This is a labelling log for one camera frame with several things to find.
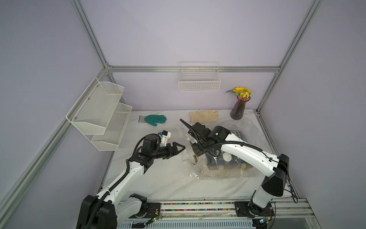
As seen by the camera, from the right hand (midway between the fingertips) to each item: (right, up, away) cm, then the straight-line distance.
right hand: (200, 149), depth 77 cm
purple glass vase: (+32, +25, +31) cm, 51 cm away
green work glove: (-35, +18, +36) cm, 53 cm away
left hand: (-10, -1, 0) cm, 10 cm away
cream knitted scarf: (+25, -13, +5) cm, 29 cm away
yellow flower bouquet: (+32, +36, +22) cm, 53 cm away
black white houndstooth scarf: (+9, -6, -1) cm, 11 cm away
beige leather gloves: (+5, +20, +39) cm, 44 cm away
